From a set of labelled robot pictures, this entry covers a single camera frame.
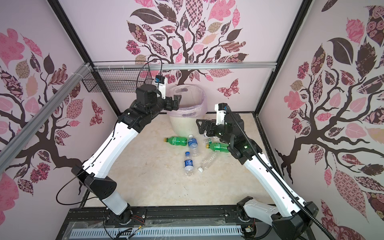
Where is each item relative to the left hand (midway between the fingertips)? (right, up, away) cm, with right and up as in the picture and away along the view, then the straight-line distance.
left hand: (172, 97), depth 70 cm
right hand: (+16, -11, -3) cm, 19 cm away
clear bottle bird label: (+20, -24, +28) cm, 42 cm away
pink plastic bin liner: (+10, -2, +11) cm, 15 cm away
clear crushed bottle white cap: (+18, -37, +19) cm, 45 cm away
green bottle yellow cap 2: (+26, -28, +24) cm, 45 cm away
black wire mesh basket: (-53, +25, +51) cm, 78 cm away
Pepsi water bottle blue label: (+7, -38, +17) cm, 42 cm away
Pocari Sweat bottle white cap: (+10, -26, +27) cm, 39 cm away
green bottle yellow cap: (-2, -24, +27) cm, 36 cm away
